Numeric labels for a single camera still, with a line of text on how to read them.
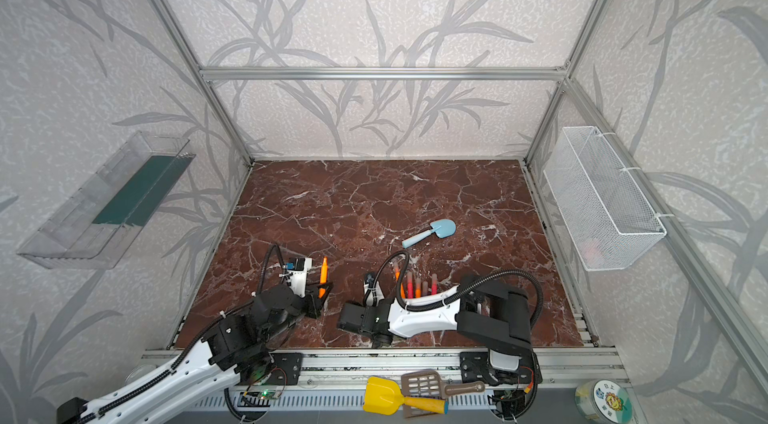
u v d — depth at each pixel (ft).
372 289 2.42
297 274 2.25
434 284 2.85
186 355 1.72
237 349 1.80
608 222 1.98
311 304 2.23
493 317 1.45
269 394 2.30
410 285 2.87
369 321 2.06
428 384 2.37
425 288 2.84
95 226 2.09
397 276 2.90
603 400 2.07
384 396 2.32
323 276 2.49
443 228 3.31
